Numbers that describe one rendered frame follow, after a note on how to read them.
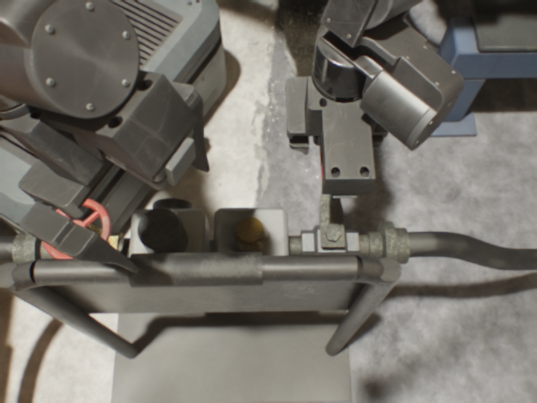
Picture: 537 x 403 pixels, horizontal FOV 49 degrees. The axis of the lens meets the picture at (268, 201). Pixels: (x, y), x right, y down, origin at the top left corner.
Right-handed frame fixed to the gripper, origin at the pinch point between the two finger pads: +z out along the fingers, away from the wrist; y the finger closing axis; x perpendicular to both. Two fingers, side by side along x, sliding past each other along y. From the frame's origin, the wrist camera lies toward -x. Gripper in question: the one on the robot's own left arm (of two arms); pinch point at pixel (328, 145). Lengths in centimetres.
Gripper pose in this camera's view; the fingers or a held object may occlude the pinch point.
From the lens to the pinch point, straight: 67.6
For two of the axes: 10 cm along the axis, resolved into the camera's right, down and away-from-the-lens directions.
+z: 0.0, 3.7, 9.3
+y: 10.0, -0.1, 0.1
